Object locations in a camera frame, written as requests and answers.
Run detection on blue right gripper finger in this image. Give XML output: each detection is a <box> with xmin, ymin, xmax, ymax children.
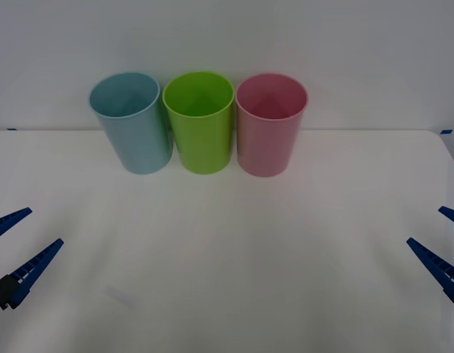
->
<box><xmin>406</xmin><ymin>237</ymin><xmax>454</xmax><ymax>309</ymax></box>
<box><xmin>437</xmin><ymin>206</ymin><xmax>454</xmax><ymax>227</ymax></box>

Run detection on pale blue plastic bin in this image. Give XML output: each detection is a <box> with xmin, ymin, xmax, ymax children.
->
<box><xmin>88</xmin><ymin>71</ymin><xmax>174</xmax><ymax>175</ymax></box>

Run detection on pink plastic bin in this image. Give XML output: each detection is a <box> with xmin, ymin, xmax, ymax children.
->
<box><xmin>235</xmin><ymin>72</ymin><xmax>309</xmax><ymax>178</ymax></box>

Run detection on green plastic bin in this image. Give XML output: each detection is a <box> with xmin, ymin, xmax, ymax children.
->
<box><xmin>161</xmin><ymin>70</ymin><xmax>235</xmax><ymax>175</ymax></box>

